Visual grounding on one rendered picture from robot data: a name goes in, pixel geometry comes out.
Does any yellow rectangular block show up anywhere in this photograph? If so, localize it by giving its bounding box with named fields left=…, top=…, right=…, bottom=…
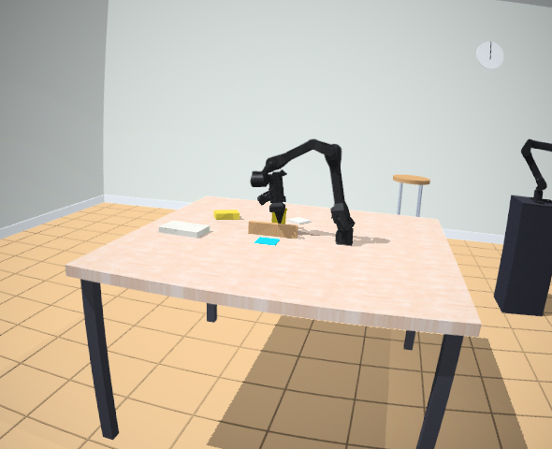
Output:
left=214, top=210, right=240, bottom=220

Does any yellow cup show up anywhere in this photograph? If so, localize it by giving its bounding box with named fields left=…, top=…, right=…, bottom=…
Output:
left=271, top=208, right=287, bottom=224

